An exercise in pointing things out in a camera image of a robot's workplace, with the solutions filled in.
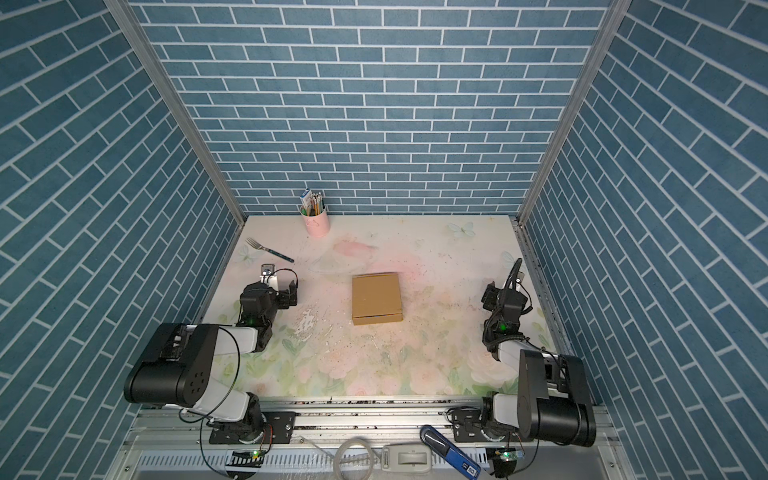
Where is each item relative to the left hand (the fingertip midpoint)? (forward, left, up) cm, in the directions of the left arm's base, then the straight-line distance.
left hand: (278, 280), depth 94 cm
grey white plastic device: (-47, -39, -4) cm, 61 cm away
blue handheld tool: (-48, -51, -2) cm, 70 cm away
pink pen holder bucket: (+25, -8, -1) cm, 27 cm away
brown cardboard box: (-4, -31, -5) cm, 32 cm away
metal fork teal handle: (+20, +13, -7) cm, 25 cm away
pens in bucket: (+27, -8, +8) cm, 29 cm away
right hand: (-5, -70, +5) cm, 71 cm away
